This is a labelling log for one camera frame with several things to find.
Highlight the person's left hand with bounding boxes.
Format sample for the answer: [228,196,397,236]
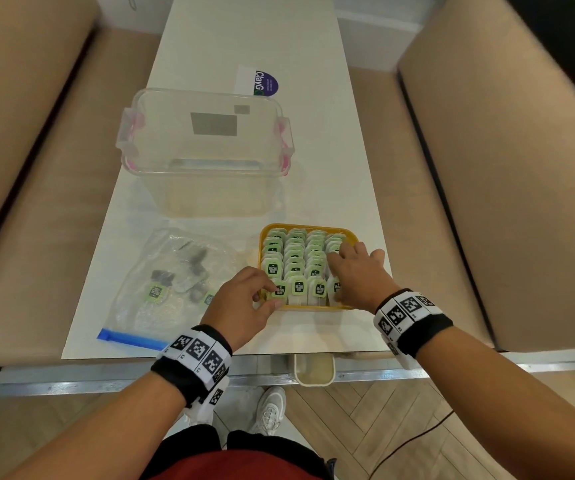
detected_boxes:
[200,266,286,353]

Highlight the black planter box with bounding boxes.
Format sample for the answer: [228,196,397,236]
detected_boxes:
[505,0,575,128]

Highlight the tea bags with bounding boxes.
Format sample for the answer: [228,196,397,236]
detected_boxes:
[262,227,348,309]
[145,244,216,308]

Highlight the black right wristband with markers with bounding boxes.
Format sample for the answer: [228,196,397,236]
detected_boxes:
[373,288,454,359]

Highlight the person's black trousers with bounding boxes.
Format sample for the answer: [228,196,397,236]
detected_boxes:
[140,424,338,480]

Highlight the person's right white shoe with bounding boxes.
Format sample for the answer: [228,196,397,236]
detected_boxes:
[250,386,288,437]

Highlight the yellow tray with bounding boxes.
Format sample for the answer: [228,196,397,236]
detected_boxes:
[259,223,361,313]

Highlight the marker cube on right wrist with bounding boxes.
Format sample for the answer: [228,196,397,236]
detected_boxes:
[387,342,421,371]

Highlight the clear storage box pink latches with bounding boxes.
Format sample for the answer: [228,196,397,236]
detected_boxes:
[117,88,296,218]

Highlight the grey rectangular label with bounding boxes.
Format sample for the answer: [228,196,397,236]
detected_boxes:
[191,112,238,137]

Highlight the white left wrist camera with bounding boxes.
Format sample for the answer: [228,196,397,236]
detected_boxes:
[187,377,231,427]

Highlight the person's right hand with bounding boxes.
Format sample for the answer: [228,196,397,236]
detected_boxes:
[327,241,402,315]

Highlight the beige bench seat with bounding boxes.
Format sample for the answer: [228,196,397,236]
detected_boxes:
[0,0,161,368]
[348,0,575,353]

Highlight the clear zip bag with tea bags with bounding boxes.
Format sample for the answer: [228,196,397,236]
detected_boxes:
[97,227,248,351]

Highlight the black camera cable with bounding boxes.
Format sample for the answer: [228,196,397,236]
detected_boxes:
[367,409,456,480]

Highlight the person's left forearm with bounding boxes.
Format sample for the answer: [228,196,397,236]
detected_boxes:
[5,372,188,480]

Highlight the small white bin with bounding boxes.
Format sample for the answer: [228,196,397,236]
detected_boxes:
[293,352,337,387]

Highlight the person's red shirt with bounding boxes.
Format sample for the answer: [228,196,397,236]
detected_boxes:
[152,449,328,480]

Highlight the white and purple sticker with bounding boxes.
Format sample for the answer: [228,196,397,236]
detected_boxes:
[234,66,280,97]

